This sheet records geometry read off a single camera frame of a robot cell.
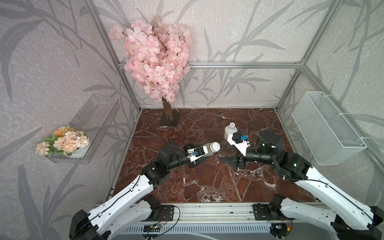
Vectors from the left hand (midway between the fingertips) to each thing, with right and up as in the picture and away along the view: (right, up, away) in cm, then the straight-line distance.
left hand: (206, 149), depth 68 cm
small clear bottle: (0, +2, -3) cm, 4 cm away
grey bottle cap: (+3, +2, -7) cm, 8 cm away
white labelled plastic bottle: (+14, +8, +17) cm, 23 cm away
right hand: (+6, +1, -7) cm, 9 cm away
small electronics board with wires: (-26, -38, +2) cm, 46 cm away
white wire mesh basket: (+53, +6, -5) cm, 53 cm away
